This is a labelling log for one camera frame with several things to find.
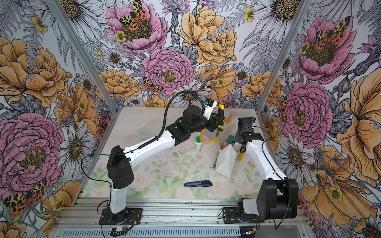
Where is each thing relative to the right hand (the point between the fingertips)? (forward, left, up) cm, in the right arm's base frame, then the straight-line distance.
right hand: (244, 139), depth 86 cm
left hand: (+2, +15, +15) cm, 21 cm away
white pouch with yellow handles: (-9, +11, -5) cm, 15 cm away
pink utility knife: (+4, +9, -11) cm, 14 cm away
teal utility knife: (+10, +4, -14) cm, 17 cm away
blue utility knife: (-18, +27, -16) cm, 37 cm away
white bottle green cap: (+3, +26, -7) cm, 27 cm away
